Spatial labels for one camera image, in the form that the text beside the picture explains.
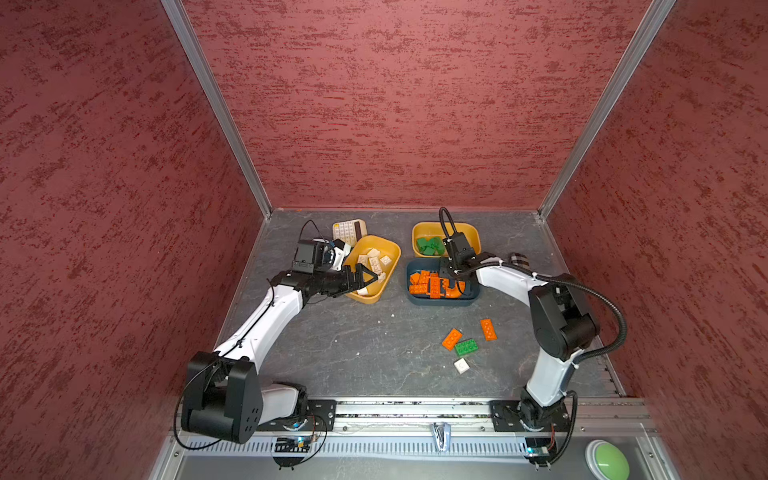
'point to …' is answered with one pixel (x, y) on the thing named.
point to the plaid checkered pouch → (519, 260)
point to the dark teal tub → (471, 295)
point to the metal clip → (442, 432)
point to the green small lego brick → (422, 243)
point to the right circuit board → (537, 447)
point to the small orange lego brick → (415, 278)
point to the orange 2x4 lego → (419, 289)
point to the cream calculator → (350, 231)
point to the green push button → (606, 460)
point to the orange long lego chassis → (435, 285)
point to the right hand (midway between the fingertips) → (446, 272)
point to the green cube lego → (429, 250)
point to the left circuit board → (293, 445)
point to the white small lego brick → (374, 253)
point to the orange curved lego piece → (456, 292)
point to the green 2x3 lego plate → (466, 347)
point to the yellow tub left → (380, 255)
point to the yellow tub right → (428, 238)
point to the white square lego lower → (461, 365)
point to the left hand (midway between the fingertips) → (365, 287)
